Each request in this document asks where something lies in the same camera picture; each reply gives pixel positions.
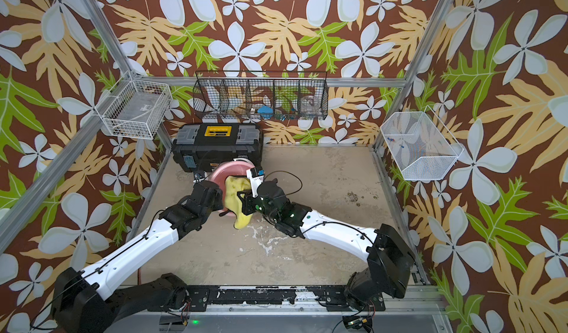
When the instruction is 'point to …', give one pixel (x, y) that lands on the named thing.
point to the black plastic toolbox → (197, 147)
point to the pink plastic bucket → (221, 172)
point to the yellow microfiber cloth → (233, 203)
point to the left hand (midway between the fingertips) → (217, 192)
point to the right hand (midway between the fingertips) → (236, 193)
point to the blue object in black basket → (265, 112)
